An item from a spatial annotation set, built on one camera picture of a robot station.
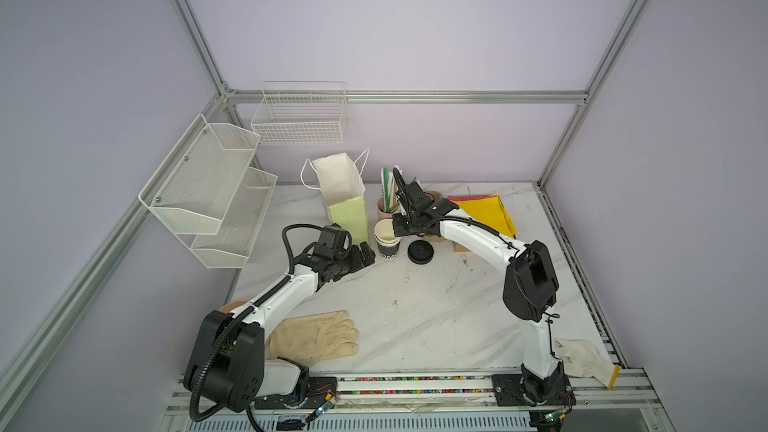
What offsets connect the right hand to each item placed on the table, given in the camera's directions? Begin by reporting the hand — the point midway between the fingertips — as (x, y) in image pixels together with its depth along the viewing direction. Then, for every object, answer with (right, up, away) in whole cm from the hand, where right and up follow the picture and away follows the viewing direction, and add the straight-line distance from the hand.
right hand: (395, 224), depth 91 cm
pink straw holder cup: (-5, +3, +9) cm, 11 cm away
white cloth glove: (+50, -35, -13) cm, 63 cm away
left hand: (-10, -11, -4) cm, 15 cm away
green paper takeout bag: (-19, +11, +12) cm, 25 cm away
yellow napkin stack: (+35, +5, +18) cm, 39 cm away
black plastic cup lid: (+8, -9, +7) cm, 15 cm away
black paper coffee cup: (-3, -4, -3) cm, 6 cm away
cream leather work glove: (-24, -32, -9) cm, 41 cm away
